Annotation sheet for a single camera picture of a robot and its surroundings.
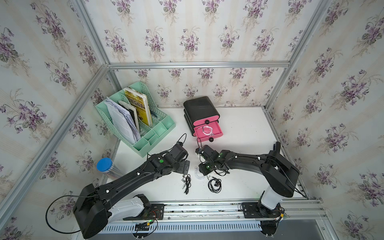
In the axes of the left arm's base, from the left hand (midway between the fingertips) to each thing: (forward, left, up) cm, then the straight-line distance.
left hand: (183, 166), depth 79 cm
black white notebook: (+31, +31, +10) cm, 45 cm away
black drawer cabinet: (+36, -10, +6) cm, 38 cm away
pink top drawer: (+27, -14, +6) cm, 31 cm away
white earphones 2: (+24, -15, -1) cm, 29 cm away
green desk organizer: (+31, +16, -2) cm, 35 cm away
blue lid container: (-3, +37, +8) cm, 38 cm away
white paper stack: (+18, +32, +16) cm, 40 cm away
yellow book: (+36, +27, +14) cm, 47 cm away
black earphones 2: (-5, -2, -9) cm, 11 cm away
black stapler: (+15, -60, -6) cm, 62 cm away
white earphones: (-2, -7, -10) cm, 12 cm away
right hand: (+1, -11, -9) cm, 14 cm away
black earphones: (-7, -17, -9) cm, 21 cm away
